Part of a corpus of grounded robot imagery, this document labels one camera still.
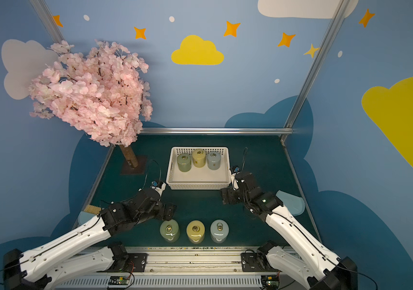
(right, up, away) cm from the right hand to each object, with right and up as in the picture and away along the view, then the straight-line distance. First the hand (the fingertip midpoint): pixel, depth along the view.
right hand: (233, 186), depth 79 cm
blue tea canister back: (-8, +11, +22) cm, 26 cm away
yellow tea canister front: (-16, -18, -5) cm, 25 cm away
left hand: (-28, -6, -3) cm, 29 cm away
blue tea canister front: (-6, -18, -5) cm, 19 cm away
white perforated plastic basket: (-16, +1, +23) cm, 28 cm away
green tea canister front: (-27, -18, -5) cm, 33 cm away
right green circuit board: (+14, -38, -6) cm, 41 cm away
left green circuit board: (-47, -37, -8) cm, 60 cm away
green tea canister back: (-25, +10, +21) cm, 34 cm away
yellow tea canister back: (-17, +13, +22) cm, 30 cm away
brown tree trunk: (-55, +14, +19) cm, 59 cm away
